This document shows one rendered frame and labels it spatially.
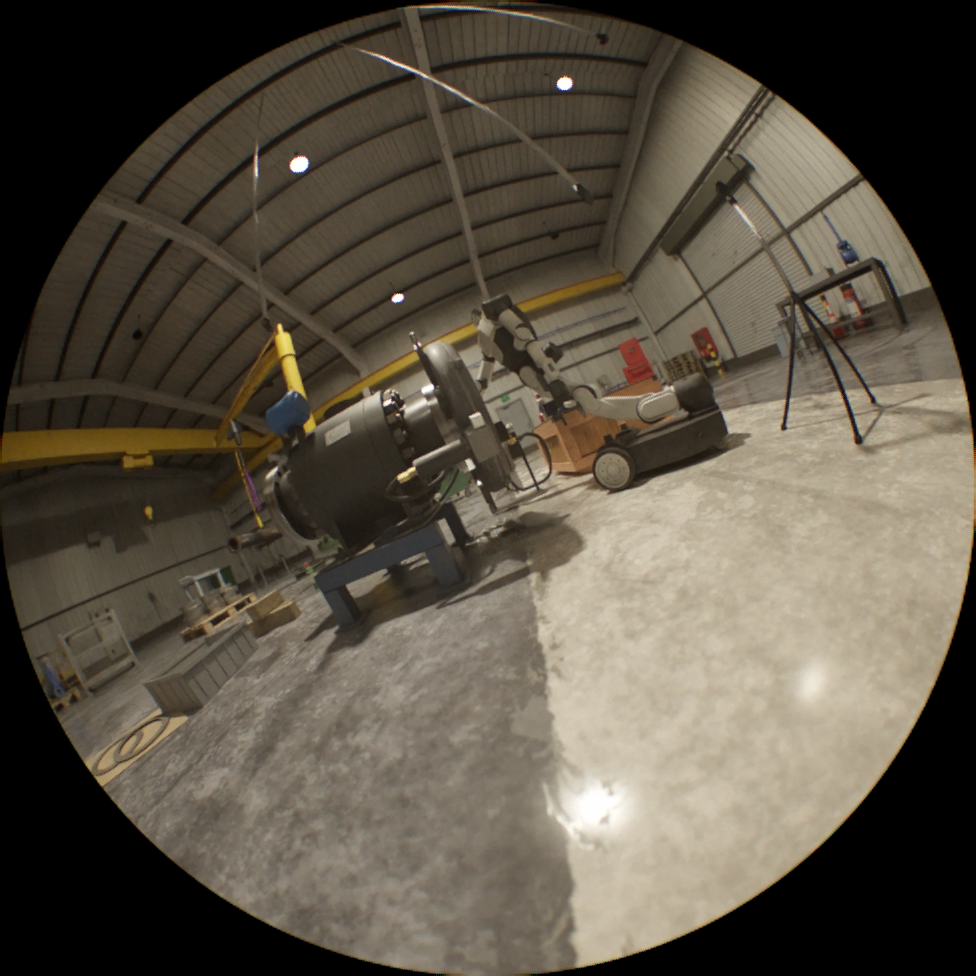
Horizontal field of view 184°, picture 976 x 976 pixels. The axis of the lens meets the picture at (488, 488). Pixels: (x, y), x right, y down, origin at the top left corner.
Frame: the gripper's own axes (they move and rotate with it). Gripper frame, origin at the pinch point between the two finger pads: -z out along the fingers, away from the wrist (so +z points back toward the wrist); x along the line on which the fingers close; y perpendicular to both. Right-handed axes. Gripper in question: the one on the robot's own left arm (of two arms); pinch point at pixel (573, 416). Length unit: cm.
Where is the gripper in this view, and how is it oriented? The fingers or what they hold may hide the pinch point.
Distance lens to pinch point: 147.6
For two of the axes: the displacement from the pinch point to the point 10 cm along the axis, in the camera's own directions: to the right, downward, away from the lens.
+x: -9.1, 4.0, -1.0
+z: -4.1, -9.0, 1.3
